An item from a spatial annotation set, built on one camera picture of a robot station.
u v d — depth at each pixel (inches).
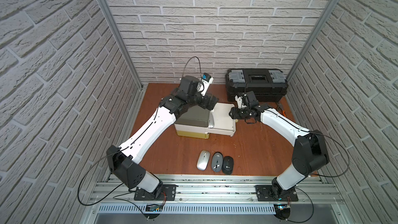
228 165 32.4
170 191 29.1
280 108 41.9
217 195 29.3
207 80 24.4
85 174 25.8
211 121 35.9
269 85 38.4
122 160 15.5
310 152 17.8
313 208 27.9
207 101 24.9
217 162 31.9
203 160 32.8
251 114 25.3
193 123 32.6
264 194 29.0
